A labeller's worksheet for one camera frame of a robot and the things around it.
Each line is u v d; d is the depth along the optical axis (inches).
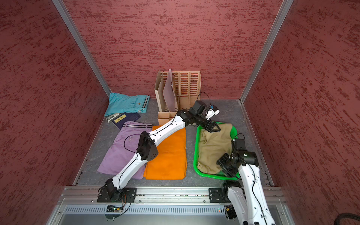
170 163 32.8
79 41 32.9
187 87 44.8
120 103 44.8
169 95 41.1
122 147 35.4
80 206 28.0
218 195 29.0
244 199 21.9
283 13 29.1
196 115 28.1
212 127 29.8
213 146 35.3
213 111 30.6
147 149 24.0
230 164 24.4
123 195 29.1
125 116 42.2
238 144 23.9
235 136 35.8
